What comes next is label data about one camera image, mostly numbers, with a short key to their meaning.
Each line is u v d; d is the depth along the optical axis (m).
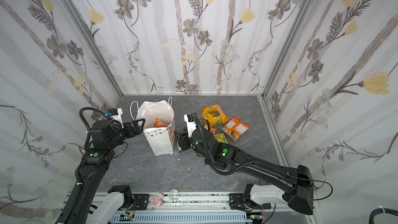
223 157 0.49
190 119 0.56
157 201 0.72
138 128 0.66
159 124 0.86
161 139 0.78
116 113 0.65
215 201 0.76
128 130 0.64
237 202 0.73
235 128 0.98
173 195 0.77
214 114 1.01
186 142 0.58
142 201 0.74
